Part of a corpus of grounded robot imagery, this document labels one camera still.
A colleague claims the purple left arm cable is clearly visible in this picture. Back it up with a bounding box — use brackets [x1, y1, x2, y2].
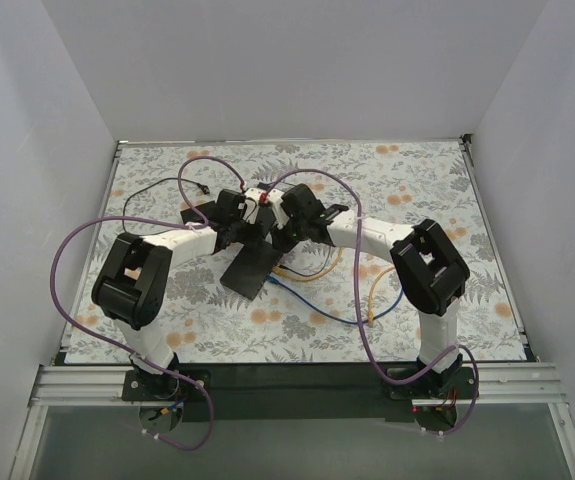
[49, 155, 248, 451]

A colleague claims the aluminium frame rail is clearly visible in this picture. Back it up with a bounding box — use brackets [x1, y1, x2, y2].
[30, 363, 568, 406]

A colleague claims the blue ethernet cable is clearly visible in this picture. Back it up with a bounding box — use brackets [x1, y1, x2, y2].
[266, 275, 401, 324]

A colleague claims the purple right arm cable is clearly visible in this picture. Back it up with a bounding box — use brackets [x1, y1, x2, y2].
[261, 167, 479, 434]

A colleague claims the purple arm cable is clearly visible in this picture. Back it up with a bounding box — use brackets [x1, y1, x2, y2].
[261, 167, 479, 434]
[49, 155, 248, 451]

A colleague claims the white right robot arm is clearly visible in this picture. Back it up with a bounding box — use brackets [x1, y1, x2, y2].
[270, 207, 470, 386]

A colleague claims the yellow ethernet cable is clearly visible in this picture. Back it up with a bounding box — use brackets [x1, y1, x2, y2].
[272, 247, 344, 283]
[366, 264, 398, 328]

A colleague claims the floral patterned table mat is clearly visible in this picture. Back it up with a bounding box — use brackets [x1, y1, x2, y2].
[85, 142, 526, 363]

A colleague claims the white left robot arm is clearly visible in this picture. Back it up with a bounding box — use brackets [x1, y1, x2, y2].
[92, 223, 282, 400]

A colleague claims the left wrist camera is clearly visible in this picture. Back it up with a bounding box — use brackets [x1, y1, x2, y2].
[214, 188, 264, 224]

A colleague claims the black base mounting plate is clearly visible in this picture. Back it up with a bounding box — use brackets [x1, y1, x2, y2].
[121, 361, 480, 425]

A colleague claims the black power adapter brick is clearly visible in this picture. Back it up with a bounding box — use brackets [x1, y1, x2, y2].
[180, 201, 216, 231]

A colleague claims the thin black adapter cable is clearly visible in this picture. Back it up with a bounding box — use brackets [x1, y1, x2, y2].
[120, 177, 211, 226]

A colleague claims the black network switch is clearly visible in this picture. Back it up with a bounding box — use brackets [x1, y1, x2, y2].
[246, 206, 276, 237]
[220, 242, 283, 300]

